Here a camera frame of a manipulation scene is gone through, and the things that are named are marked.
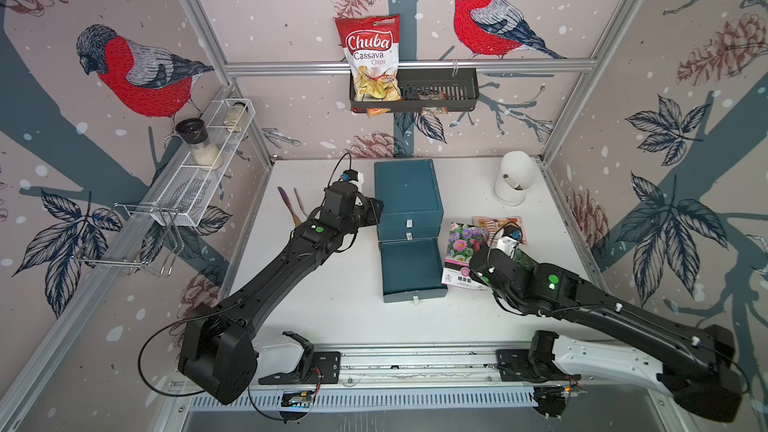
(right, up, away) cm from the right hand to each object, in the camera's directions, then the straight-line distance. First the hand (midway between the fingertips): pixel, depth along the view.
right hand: (471, 260), depth 74 cm
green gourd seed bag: (+22, -5, +18) cm, 28 cm away
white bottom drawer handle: (-14, -13, +7) cm, 20 cm away
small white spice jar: (-67, +39, +12) cm, 79 cm away
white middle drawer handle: (-15, +4, +11) cm, 19 cm away
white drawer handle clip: (-16, +9, +5) cm, 19 cm away
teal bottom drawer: (-14, -7, +15) cm, 22 cm away
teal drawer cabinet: (-15, +17, +7) cm, 24 cm away
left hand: (-22, +15, +5) cm, 27 cm away
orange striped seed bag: (+15, +6, +26) cm, 31 cm away
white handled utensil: (+19, +21, +23) cm, 37 cm away
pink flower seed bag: (-1, +4, +4) cm, 6 cm away
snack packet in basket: (-7, +47, +18) cm, 51 cm away
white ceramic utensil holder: (+24, +24, +28) cm, 44 cm away
